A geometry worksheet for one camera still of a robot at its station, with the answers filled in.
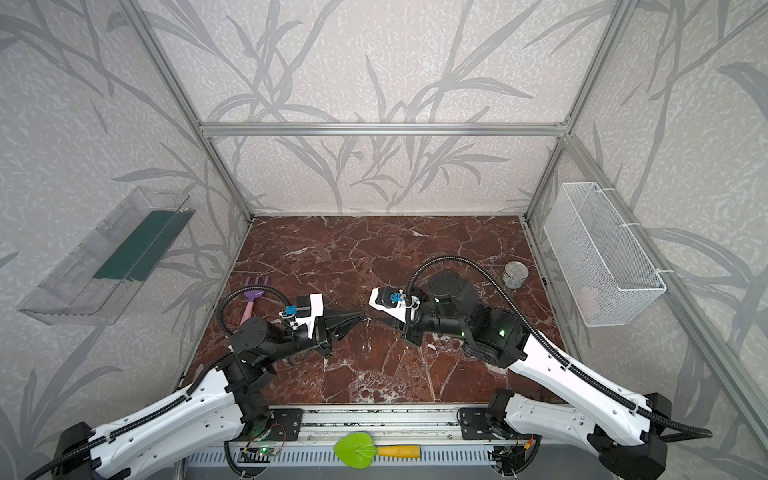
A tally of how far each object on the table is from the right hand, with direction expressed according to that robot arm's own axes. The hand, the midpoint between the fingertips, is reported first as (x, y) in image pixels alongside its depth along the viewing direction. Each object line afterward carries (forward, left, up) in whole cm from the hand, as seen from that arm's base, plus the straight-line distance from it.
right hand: (381, 298), depth 62 cm
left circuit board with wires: (-23, +28, -32) cm, 49 cm away
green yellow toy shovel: (-24, +6, -29) cm, 38 cm away
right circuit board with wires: (-25, -31, -34) cm, 52 cm away
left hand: (-3, +3, +1) cm, 5 cm away
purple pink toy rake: (+17, +46, -30) cm, 57 cm away
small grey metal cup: (+23, -41, -27) cm, 54 cm away
